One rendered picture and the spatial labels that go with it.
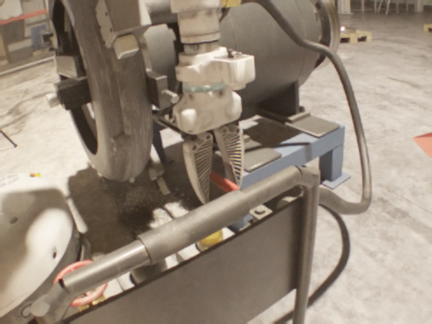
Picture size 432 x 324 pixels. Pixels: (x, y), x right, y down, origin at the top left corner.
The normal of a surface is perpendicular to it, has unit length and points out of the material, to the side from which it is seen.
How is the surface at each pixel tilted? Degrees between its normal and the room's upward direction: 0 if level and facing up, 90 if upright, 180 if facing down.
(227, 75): 90
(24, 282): 89
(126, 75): 87
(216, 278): 90
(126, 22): 68
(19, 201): 73
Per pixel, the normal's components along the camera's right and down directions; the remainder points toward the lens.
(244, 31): 0.54, 0.14
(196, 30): -0.07, 0.49
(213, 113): 0.57, 0.34
